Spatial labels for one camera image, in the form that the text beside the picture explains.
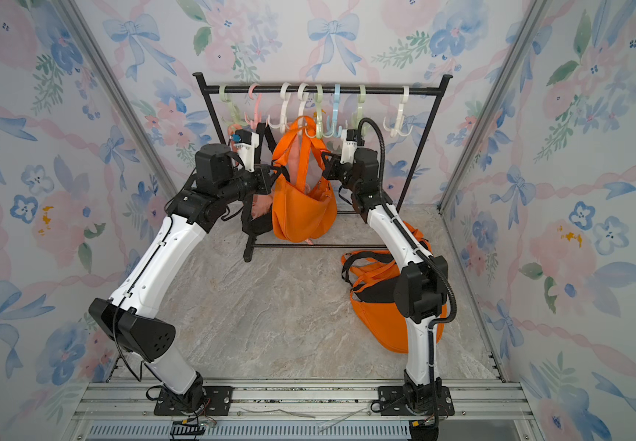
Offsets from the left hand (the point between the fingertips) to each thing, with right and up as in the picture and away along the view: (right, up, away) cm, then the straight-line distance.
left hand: (282, 167), depth 70 cm
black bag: (-14, -14, +23) cm, 30 cm away
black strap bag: (+27, -31, +25) cm, 49 cm away
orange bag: (+5, -7, +11) cm, 14 cm away
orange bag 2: (+32, -47, +14) cm, 58 cm away
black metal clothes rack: (-19, -18, +39) cm, 47 cm away
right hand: (+10, +8, +12) cm, 18 cm away
